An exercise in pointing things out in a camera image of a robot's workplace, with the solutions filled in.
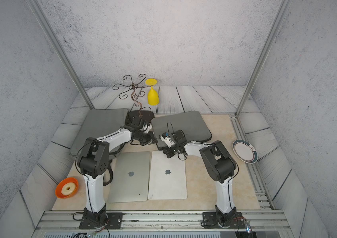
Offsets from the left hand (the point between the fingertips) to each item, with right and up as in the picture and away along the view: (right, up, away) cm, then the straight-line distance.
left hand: (159, 140), depth 97 cm
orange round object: (-48, -24, -16) cm, 56 cm away
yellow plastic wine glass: (-5, +29, +4) cm, 30 cm away
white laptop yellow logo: (+5, -20, -9) cm, 23 cm away
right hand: (+4, -7, 0) cm, 8 cm away
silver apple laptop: (-16, -21, -9) cm, 28 cm away
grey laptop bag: (+23, +11, +20) cm, 32 cm away
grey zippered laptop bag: (-44, +11, +9) cm, 46 cm away
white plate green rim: (+58, -8, +6) cm, 59 cm away
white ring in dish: (-48, -24, -16) cm, 56 cm away
